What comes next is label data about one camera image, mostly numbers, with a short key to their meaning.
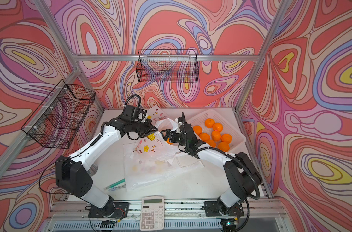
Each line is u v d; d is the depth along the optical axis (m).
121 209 0.73
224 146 0.91
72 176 0.42
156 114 1.15
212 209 0.73
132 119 0.65
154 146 0.82
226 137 0.96
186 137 0.65
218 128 1.01
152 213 0.71
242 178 0.44
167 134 0.75
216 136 0.97
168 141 0.76
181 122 0.77
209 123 1.05
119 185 0.82
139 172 0.85
